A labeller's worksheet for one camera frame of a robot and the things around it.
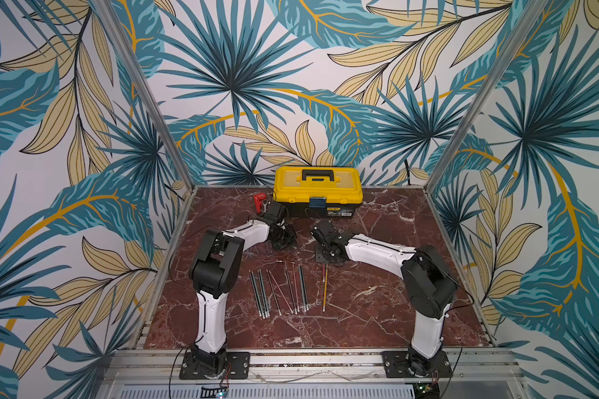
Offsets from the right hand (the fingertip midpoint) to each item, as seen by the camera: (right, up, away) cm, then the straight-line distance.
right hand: (322, 254), depth 94 cm
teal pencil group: (-8, -11, -6) cm, 14 cm away
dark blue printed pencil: (-22, -8, -3) cm, 24 cm away
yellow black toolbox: (-1, +24, +1) cm, 24 cm away
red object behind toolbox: (-28, +22, +20) cm, 41 cm away
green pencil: (-23, -13, -7) cm, 28 cm away
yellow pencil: (0, -10, -4) cm, 11 cm away
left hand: (-10, +4, +4) cm, 11 cm away
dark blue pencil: (-23, -13, -8) cm, 28 cm away
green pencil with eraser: (-20, -14, -8) cm, 26 cm away
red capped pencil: (-16, -12, -6) cm, 21 cm away
